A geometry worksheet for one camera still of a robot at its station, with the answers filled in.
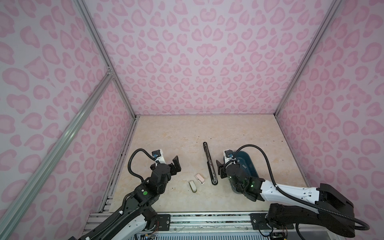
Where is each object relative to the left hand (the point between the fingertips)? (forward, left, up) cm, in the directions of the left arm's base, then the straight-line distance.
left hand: (171, 156), depth 77 cm
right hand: (0, -26, -4) cm, 27 cm away
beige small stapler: (-11, -11, -15) cm, 21 cm away
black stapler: (0, -21, -16) cm, 27 cm away
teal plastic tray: (+1, -45, -16) cm, 47 cm away
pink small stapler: (-7, -15, -15) cm, 22 cm away
